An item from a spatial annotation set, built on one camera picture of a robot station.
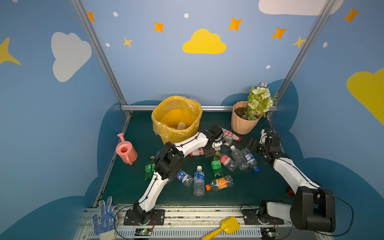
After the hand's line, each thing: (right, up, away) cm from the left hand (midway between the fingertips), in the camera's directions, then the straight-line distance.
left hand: (208, 146), depth 97 cm
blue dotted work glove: (-53, -36, -25) cm, 69 cm away
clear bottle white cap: (+18, -7, -6) cm, 20 cm away
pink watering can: (-50, -1, -11) cm, 51 cm away
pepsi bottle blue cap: (-15, -17, -11) cm, 25 cm away
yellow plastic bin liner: (-22, +20, +1) cm, 30 cm away
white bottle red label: (-19, +14, +6) cm, 24 cm away
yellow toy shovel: (+7, -35, -25) cm, 44 cm away
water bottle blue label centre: (-7, -18, -14) cm, 24 cm away
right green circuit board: (+27, -39, -25) cm, 54 cm away
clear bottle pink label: (+10, -8, -6) cm, 14 cm away
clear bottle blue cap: (+25, -7, -6) cm, 27 cm away
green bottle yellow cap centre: (+3, -10, -9) cm, 13 cm away
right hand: (+27, +4, -8) cm, 29 cm away
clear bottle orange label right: (+5, -18, -16) cm, 25 cm away
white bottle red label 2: (-6, -3, -4) cm, 7 cm away
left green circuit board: (-34, -38, -26) cm, 57 cm away
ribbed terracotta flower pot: (+22, +14, +4) cm, 26 cm away
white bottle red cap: (+15, +9, +7) cm, 19 cm away
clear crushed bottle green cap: (+14, +4, +2) cm, 14 cm away
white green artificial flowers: (+31, +28, -6) cm, 42 cm away
